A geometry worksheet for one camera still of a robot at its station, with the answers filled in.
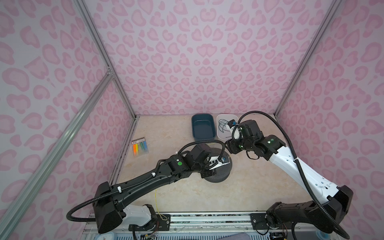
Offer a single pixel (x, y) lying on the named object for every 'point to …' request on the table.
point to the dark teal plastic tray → (204, 126)
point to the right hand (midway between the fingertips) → (229, 141)
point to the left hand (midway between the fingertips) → (218, 160)
